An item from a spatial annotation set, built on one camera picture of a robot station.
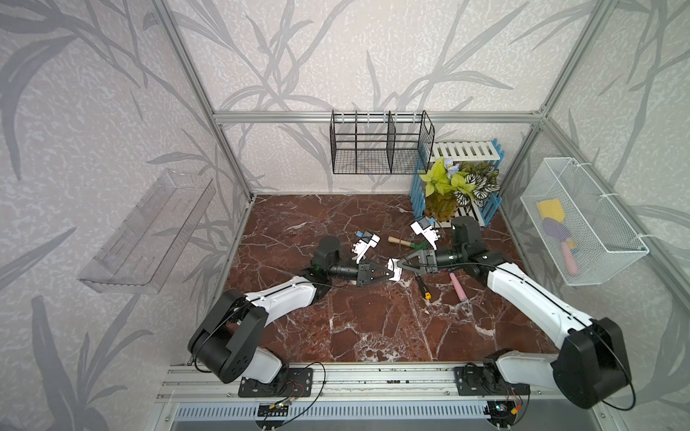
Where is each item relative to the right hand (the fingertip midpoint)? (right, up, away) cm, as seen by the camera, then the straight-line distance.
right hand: (400, 264), depth 72 cm
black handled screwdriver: (+11, -12, +18) cm, 24 cm away
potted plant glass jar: (+20, +23, +19) cm, 36 cm away
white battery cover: (-2, 0, -1) cm, 2 cm away
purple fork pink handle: (+23, -12, +19) cm, 32 cm away
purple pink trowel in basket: (+51, +9, +11) cm, 53 cm away
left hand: (-3, -4, -1) cm, 5 cm away
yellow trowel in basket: (+52, +16, +14) cm, 56 cm away
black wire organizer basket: (-3, +42, +33) cm, 53 cm away
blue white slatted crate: (+28, +37, +25) cm, 52 cm away
